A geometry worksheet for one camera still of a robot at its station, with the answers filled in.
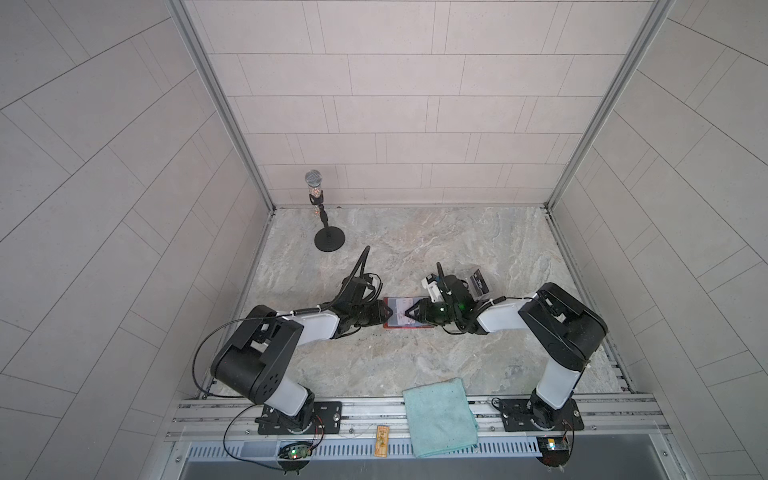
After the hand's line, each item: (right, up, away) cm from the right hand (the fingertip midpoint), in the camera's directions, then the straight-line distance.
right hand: (407, 317), depth 88 cm
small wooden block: (-7, -22, -21) cm, 31 cm away
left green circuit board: (-25, -22, -23) cm, 41 cm away
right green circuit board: (+33, -25, -20) cm, 46 cm away
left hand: (-3, +2, +1) cm, 4 cm away
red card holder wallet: (-3, 0, -1) cm, 3 cm away
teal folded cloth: (+7, -19, -17) cm, 26 cm away
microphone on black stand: (-28, +23, +17) cm, 40 cm away
